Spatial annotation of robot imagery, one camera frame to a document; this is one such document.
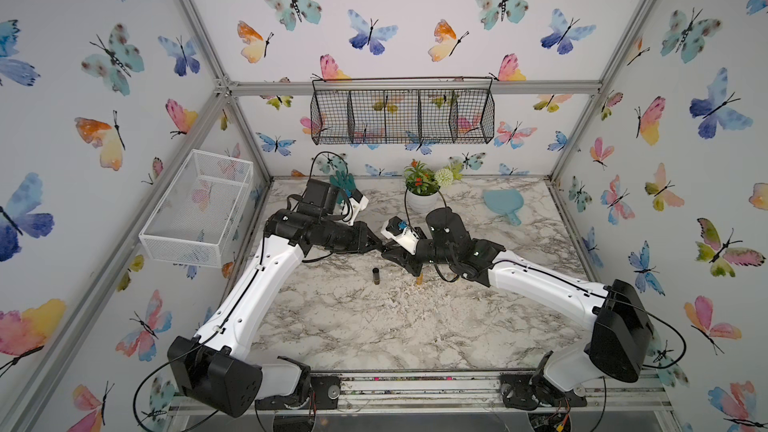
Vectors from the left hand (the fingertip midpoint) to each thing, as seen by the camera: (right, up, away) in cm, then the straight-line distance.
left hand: (380, 242), depth 72 cm
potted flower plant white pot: (+13, +16, +27) cm, 33 cm away
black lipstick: (-2, -12, +17) cm, 21 cm away
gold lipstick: (+11, -14, +20) cm, 27 cm away
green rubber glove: (-17, +18, +46) cm, 52 cm away
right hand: (+2, -1, +3) cm, 3 cm away
